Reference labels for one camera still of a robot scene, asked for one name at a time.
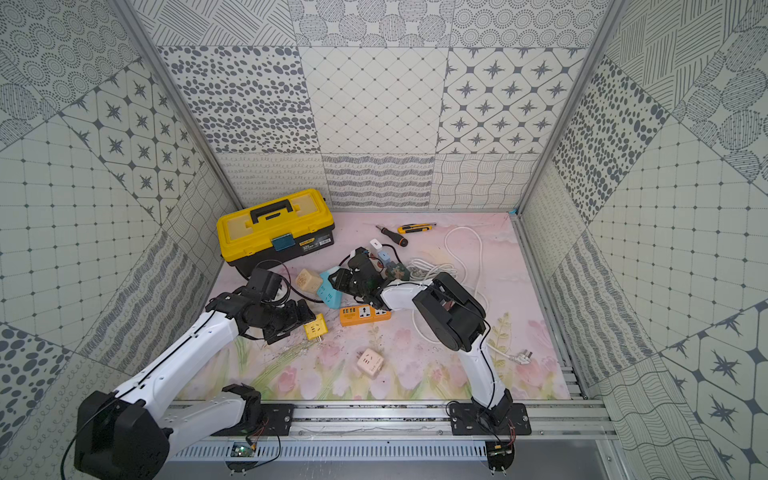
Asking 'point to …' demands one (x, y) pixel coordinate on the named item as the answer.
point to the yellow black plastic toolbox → (275, 229)
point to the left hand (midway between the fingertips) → (304, 318)
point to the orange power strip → (361, 315)
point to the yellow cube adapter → (316, 328)
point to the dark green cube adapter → (398, 271)
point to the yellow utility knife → (416, 227)
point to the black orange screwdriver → (402, 241)
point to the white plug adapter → (375, 245)
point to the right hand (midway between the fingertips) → (335, 282)
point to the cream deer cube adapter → (370, 362)
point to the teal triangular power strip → (327, 291)
